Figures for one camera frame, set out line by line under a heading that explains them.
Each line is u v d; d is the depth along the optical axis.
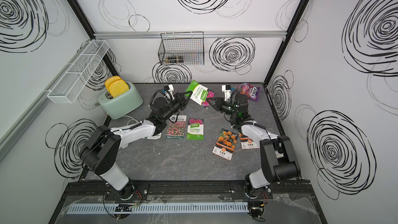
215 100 0.77
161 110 0.64
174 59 0.89
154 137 0.91
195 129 0.95
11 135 0.52
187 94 0.79
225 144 0.89
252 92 1.12
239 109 0.65
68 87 0.72
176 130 0.96
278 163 0.44
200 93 0.80
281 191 0.75
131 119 0.99
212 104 0.78
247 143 0.89
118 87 0.92
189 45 0.96
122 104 0.93
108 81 0.91
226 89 0.77
